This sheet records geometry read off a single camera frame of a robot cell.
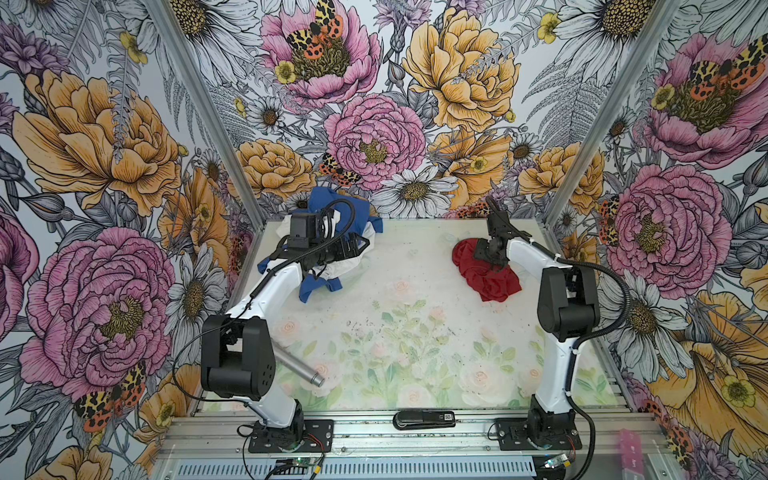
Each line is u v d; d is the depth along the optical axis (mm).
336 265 1033
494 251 810
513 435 741
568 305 560
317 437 734
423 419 730
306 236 689
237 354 453
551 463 716
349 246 777
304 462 706
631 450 713
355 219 1154
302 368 832
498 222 852
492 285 974
